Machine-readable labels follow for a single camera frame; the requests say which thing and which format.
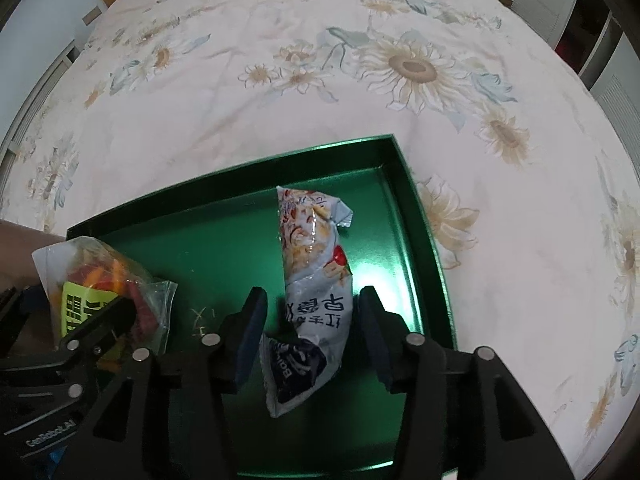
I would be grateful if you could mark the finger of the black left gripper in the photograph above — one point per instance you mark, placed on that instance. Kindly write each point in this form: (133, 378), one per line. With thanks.
(98, 334)

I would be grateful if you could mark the clear yellow red snack bag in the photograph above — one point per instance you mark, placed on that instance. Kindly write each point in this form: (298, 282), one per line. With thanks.
(81, 276)

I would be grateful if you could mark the white radiator panel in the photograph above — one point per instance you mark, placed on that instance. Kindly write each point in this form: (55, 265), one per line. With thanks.
(12, 140)

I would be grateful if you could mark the floral sunflower bed sheet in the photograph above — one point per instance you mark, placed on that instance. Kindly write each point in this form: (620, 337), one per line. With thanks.
(531, 198)

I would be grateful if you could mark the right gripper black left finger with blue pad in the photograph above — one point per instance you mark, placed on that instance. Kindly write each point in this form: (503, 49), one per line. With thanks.
(221, 366)

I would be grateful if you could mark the white oat snack packet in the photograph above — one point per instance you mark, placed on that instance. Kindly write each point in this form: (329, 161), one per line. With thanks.
(318, 301)

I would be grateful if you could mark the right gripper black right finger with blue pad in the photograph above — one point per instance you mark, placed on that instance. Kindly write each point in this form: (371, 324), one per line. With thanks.
(412, 364)

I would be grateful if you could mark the green tray box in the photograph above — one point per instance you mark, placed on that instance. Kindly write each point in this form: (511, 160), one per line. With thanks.
(216, 237)

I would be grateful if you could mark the person's bare leg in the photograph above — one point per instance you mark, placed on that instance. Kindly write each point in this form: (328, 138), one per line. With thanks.
(17, 243)

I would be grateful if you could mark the white cabinet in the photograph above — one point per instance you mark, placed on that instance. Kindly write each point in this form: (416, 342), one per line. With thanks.
(599, 40)

